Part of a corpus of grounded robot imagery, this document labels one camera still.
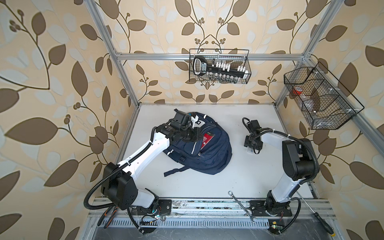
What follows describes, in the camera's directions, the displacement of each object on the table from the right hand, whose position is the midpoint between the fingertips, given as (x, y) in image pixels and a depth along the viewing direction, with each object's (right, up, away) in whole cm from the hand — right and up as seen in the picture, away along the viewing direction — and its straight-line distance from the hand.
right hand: (251, 146), depth 96 cm
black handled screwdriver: (+24, -32, -29) cm, 50 cm away
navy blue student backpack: (-28, -1, -17) cm, 33 cm away
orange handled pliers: (-80, -28, -24) cm, 88 cm away
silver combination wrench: (-9, -30, -25) cm, 40 cm away
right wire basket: (+29, +27, -21) cm, 45 cm away
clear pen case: (-2, -2, -3) cm, 4 cm away
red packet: (-30, +6, -9) cm, 32 cm away
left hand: (-32, +10, -20) cm, 39 cm away
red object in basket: (+20, +33, -14) cm, 41 cm away
